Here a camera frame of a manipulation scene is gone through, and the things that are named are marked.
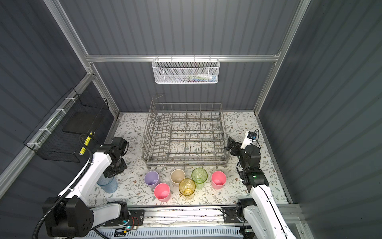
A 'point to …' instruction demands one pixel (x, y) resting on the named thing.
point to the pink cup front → (162, 192)
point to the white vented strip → (227, 233)
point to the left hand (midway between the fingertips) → (116, 173)
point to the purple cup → (151, 178)
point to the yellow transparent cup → (187, 187)
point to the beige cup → (177, 175)
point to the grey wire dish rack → (186, 136)
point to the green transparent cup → (199, 176)
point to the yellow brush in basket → (87, 142)
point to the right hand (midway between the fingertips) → (239, 140)
